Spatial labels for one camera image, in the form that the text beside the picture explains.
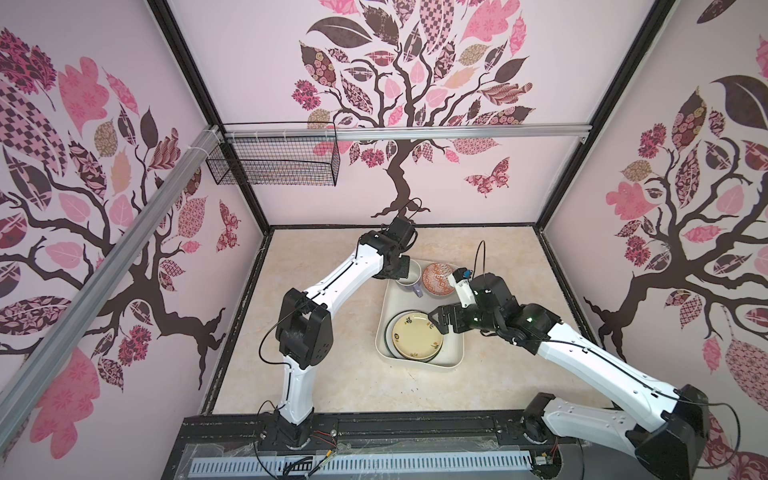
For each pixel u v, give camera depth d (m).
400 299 0.96
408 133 0.95
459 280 0.67
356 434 0.75
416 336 0.85
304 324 0.52
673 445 0.37
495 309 0.56
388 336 0.88
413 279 0.84
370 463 0.70
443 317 0.66
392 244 0.64
